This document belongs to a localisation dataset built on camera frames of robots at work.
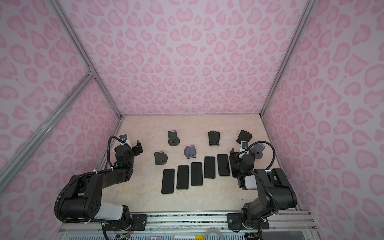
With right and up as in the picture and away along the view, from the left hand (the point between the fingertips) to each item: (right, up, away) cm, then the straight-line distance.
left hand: (131, 140), depth 90 cm
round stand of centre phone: (+35, -8, +8) cm, 37 cm away
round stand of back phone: (+23, -1, +11) cm, 26 cm away
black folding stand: (+52, 0, +16) cm, 54 cm away
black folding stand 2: (+71, +2, +10) cm, 72 cm away
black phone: (+23, -24, -4) cm, 33 cm away
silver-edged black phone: (+39, -20, -1) cm, 44 cm away
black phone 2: (+31, -22, -2) cm, 38 cm away
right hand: (+67, -5, +1) cm, 67 cm away
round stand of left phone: (+16, -12, +5) cm, 21 cm away
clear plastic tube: (+48, -42, -18) cm, 66 cm away
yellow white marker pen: (+36, -43, -21) cm, 60 cm away
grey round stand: (+77, -6, +2) cm, 77 cm away
